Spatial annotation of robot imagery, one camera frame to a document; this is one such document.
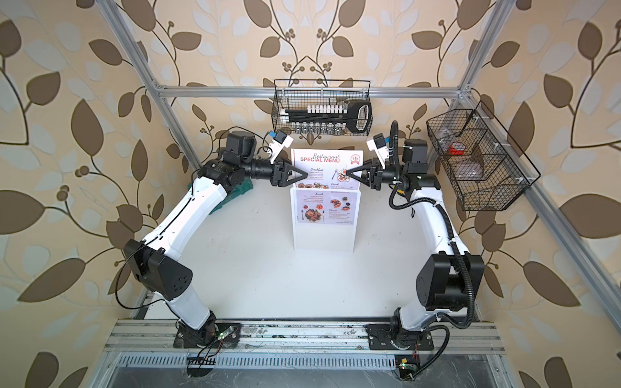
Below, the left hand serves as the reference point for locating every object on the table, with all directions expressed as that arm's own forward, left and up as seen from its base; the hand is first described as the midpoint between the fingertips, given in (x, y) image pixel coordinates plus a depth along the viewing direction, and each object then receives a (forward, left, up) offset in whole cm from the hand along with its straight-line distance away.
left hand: (299, 169), depth 69 cm
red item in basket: (+14, -53, -3) cm, 55 cm away
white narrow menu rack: (-7, -8, -28) cm, 30 cm away
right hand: (+1, -15, -2) cm, 15 cm away
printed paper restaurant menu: (-1, -8, -11) cm, 14 cm away
